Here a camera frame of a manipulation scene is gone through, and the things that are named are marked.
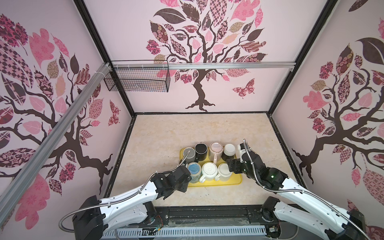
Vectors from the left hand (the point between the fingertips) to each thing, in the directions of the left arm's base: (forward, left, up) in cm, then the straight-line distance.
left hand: (183, 183), depth 80 cm
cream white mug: (+4, -22, +4) cm, 23 cm away
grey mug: (+13, -4, +7) cm, 15 cm away
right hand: (+10, -26, +11) cm, 30 cm away
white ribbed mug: (+5, -14, +4) cm, 16 cm away
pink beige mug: (+17, -19, +7) cm, 26 cm away
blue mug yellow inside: (+5, -7, +7) cm, 11 cm away
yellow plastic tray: (+4, -31, -3) cm, 31 cm away
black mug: (+18, -10, +5) cm, 21 cm away
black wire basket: (+81, +42, +12) cm, 92 cm away
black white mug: (+16, -26, +5) cm, 32 cm away
